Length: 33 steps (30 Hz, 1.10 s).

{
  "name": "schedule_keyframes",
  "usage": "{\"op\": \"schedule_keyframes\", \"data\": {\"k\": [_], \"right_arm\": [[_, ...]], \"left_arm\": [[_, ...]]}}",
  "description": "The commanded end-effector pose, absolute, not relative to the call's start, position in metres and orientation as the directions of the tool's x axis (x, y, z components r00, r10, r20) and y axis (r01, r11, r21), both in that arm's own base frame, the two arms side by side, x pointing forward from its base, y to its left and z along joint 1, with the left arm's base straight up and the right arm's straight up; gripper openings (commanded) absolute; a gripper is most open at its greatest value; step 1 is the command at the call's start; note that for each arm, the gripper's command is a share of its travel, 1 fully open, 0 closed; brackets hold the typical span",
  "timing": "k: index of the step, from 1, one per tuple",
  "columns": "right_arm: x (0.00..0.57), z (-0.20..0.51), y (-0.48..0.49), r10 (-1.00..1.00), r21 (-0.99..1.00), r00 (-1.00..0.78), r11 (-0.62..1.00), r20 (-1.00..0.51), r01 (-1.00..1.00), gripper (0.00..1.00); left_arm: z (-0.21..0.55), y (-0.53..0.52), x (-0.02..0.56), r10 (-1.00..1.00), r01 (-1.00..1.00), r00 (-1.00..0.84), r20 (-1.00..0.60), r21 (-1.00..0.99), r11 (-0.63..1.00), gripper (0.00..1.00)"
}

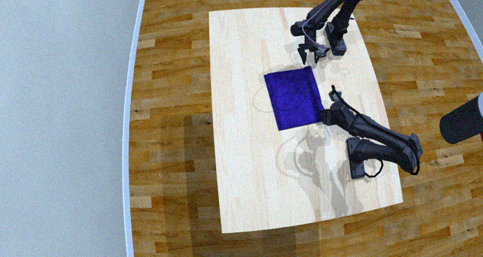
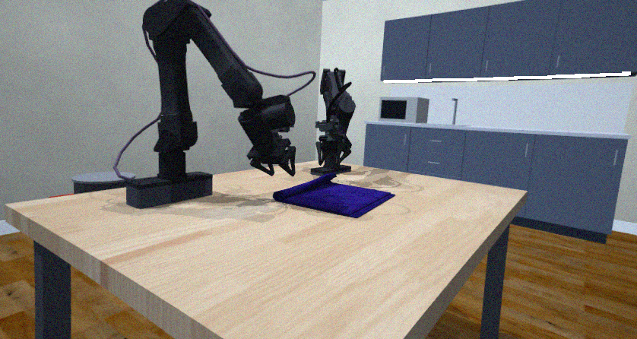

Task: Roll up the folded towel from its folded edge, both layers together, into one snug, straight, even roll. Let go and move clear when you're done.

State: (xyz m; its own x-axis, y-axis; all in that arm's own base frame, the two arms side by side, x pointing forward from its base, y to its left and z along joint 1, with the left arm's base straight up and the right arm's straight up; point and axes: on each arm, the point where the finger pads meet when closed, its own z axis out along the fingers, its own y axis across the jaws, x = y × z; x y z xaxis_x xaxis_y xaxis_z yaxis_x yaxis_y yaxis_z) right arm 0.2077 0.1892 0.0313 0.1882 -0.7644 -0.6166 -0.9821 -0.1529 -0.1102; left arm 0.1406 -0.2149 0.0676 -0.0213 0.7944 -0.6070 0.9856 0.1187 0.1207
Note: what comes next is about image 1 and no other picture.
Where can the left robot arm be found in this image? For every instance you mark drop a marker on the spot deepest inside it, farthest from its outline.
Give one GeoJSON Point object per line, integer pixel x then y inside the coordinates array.
{"type": "Point", "coordinates": [396, 150]}

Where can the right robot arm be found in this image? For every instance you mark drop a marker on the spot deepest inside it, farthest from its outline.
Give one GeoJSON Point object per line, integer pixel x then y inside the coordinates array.
{"type": "Point", "coordinates": [339, 23]}

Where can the dark blue towel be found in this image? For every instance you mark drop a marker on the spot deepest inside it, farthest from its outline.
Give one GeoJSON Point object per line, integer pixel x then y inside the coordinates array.
{"type": "Point", "coordinates": [294, 97]}

